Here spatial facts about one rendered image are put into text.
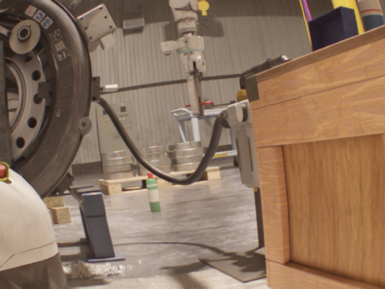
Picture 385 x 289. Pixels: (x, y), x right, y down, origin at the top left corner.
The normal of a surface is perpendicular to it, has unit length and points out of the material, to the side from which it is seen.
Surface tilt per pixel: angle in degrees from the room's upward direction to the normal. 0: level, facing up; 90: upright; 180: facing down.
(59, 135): 90
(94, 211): 90
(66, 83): 90
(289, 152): 90
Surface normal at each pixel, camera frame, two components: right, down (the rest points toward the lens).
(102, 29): 0.27, -0.05
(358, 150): -0.95, 0.12
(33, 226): 0.89, -0.11
